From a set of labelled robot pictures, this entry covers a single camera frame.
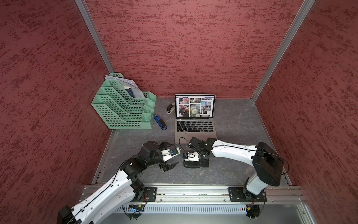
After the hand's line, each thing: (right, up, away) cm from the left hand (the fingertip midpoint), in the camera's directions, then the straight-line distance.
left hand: (172, 154), depth 76 cm
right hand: (+17, -7, +8) cm, 21 cm away
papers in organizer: (-44, +40, +27) cm, 66 cm away
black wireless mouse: (+11, -9, +8) cm, 16 cm away
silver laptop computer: (+15, +19, +30) cm, 39 cm away
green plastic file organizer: (-40, +28, +30) cm, 58 cm away
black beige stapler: (-4, +27, +34) cm, 43 cm away
